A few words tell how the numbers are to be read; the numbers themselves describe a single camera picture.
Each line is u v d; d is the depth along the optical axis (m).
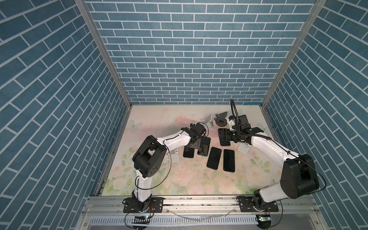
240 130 0.67
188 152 0.94
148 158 0.49
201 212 0.72
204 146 0.95
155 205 0.74
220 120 1.08
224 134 0.80
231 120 0.81
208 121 0.99
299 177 0.43
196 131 0.74
